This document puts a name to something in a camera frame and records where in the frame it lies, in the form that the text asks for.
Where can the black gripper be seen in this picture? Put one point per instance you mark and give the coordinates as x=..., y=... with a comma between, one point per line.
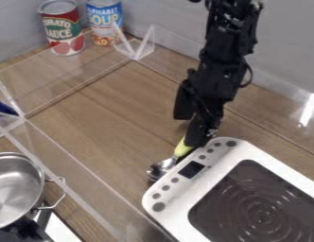
x=208, y=88

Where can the green handled metal spoon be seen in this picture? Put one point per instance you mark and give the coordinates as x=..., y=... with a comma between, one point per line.
x=158, y=169

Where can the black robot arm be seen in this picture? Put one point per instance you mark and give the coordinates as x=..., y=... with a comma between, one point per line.
x=231, y=34

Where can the white and black stove top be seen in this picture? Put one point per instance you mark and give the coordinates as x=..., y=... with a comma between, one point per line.
x=231, y=193

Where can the alphabet soup can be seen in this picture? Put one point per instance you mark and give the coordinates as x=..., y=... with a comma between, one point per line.
x=103, y=13

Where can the clear acrylic divider strip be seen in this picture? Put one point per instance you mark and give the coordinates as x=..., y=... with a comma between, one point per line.
x=73, y=177

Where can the tomato sauce can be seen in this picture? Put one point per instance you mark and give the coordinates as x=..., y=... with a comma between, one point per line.
x=62, y=26

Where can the blue object at left edge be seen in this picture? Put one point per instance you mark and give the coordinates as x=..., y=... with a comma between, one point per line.
x=7, y=110

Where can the stainless steel pot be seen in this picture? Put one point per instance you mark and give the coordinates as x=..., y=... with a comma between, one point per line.
x=22, y=189

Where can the clear acrylic corner bracket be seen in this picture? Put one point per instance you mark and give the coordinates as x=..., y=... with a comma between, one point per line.
x=133, y=48

